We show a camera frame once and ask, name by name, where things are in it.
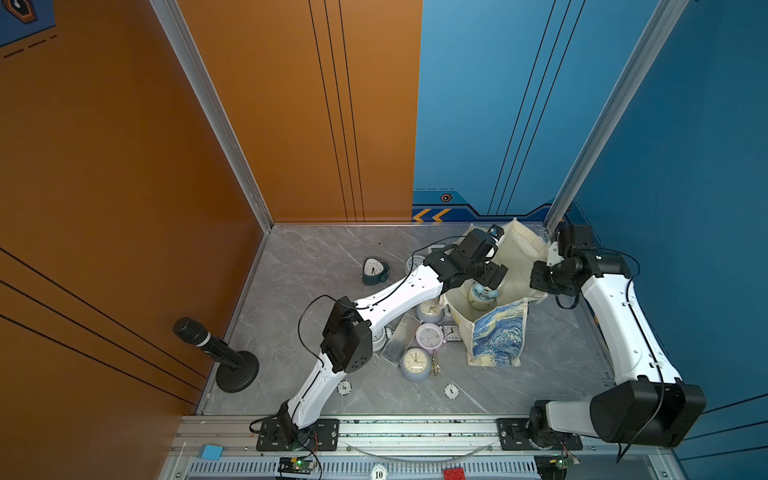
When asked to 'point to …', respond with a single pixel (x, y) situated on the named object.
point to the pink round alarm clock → (430, 337)
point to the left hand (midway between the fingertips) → (495, 259)
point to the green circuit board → (296, 465)
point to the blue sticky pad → (211, 452)
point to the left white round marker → (344, 387)
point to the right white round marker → (451, 391)
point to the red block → (454, 474)
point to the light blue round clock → (482, 297)
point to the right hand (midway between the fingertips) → (537, 280)
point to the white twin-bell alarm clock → (378, 338)
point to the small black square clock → (451, 332)
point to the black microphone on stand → (237, 371)
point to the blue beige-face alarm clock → (416, 364)
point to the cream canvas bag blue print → (496, 335)
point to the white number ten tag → (379, 472)
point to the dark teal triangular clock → (374, 271)
